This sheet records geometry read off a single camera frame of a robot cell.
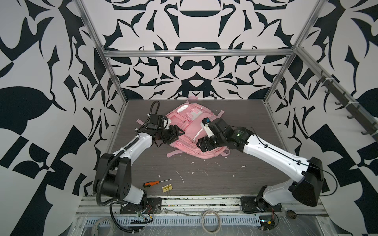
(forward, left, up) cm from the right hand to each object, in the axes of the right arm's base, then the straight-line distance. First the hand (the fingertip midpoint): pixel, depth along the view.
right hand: (203, 141), depth 76 cm
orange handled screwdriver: (-16, +30, -17) cm, 38 cm away
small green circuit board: (-33, -29, -21) cm, 49 cm away
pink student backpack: (+22, +8, -8) cm, 25 cm away
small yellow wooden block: (-18, +19, -17) cm, 31 cm away
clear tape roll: (-35, +1, -17) cm, 39 cm away
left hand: (+8, +11, -4) cm, 14 cm away
